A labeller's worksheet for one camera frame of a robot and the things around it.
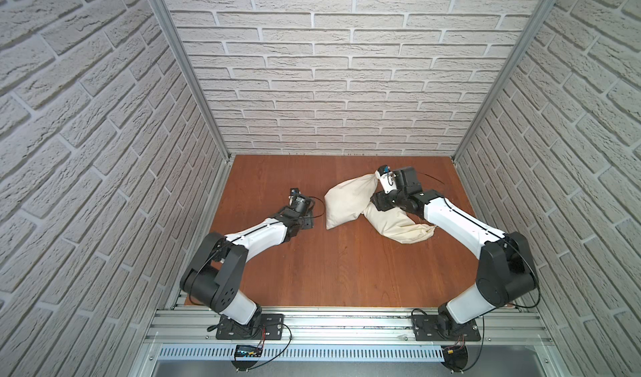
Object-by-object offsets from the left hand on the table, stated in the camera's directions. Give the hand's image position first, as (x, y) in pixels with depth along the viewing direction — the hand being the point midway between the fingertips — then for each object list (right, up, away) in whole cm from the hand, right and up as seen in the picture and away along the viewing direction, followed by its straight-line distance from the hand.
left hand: (302, 210), depth 93 cm
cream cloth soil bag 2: (+35, -4, -6) cm, 36 cm away
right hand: (+26, +6, -5) cm, 27 cm away
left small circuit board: (-13, -39, -22) cm, 47 cm away
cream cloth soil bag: (+17, +4, +3) cm, 18 cm away
